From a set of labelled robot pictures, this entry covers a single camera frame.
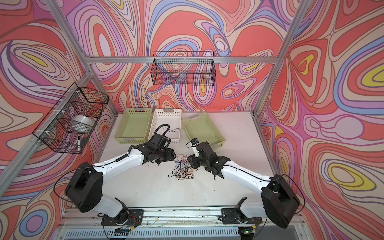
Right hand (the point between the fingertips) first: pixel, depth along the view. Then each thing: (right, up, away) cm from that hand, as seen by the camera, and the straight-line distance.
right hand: (193, 159), depth 84 cm
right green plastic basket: (+6, +18, +28) cm, 33 cm away
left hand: (-10, +2, +3) cm, 11 cm away
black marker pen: (-56, +10, -12) cm, 58 cm away
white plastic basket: (-17, +27, +31) cm, 45 cm away
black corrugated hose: (-15, +19, -13) cm, 28 cm away
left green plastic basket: (-44, +19, +27) cm, 55 cm away
